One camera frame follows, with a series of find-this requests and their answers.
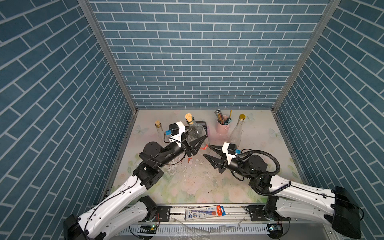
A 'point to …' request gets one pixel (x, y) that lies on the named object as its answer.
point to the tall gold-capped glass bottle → (235, 137)
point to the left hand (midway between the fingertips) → (205, 134)
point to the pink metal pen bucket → (222, 129)
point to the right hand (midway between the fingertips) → (209, 151)
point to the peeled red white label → (190, 160)
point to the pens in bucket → (220, 118)
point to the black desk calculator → (204, 124)
